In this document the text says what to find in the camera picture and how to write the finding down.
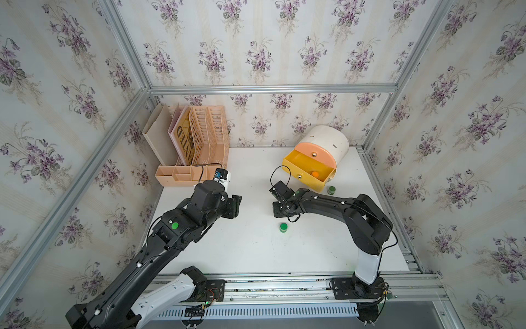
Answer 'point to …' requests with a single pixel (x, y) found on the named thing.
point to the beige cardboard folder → (159, 133)
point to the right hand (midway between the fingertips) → (279, 212)
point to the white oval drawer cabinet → (333, 138)
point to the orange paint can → (315, 173)
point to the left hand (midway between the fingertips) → (237, 198)
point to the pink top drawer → (318, 151)
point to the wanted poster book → (180, 135)
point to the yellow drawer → (308, 170)
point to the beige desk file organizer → (209, 144)
